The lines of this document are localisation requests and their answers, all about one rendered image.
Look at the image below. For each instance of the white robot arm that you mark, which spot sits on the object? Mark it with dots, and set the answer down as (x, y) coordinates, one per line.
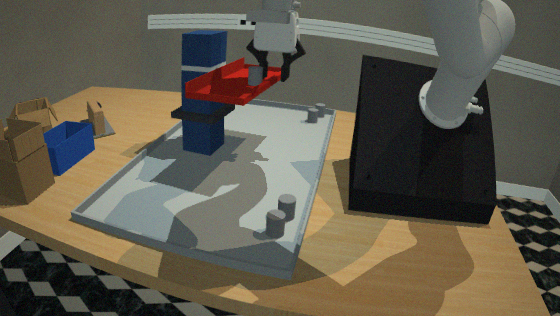
(465, 42)

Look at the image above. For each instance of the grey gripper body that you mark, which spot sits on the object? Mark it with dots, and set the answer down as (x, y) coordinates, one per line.
(277, 37)

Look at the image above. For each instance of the blue open bin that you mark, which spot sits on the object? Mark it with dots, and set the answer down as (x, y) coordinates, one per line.
(66, 154)

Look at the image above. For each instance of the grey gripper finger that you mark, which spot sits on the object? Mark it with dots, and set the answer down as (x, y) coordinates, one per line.
(285, 68)
(259, 55)

